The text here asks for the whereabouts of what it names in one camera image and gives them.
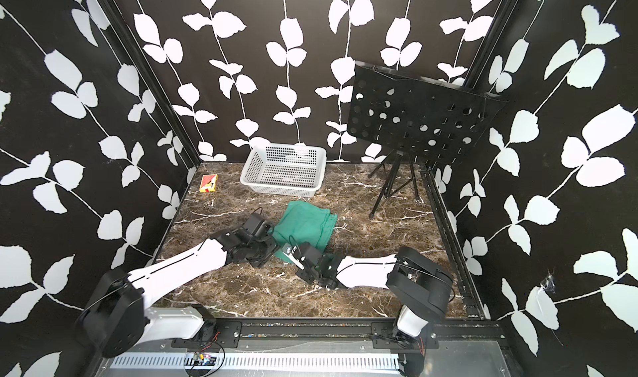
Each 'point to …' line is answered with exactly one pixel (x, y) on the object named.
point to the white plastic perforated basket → (291, 168)
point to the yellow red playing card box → (208, 183)
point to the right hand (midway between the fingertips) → (298, 258)
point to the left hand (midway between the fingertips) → (281, 246)
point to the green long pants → (300, 222)
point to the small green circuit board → (203, 359)
